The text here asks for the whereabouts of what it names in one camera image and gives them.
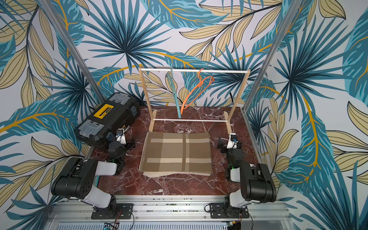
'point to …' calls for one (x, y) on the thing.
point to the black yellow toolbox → (120, 111)
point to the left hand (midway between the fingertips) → (125, 136)
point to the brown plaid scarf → (176, 152)
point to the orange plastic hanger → (205, 83)
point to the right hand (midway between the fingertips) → (219, 136)
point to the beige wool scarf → (158, 174)
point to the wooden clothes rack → (151, 114)
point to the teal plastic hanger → (171, 74)
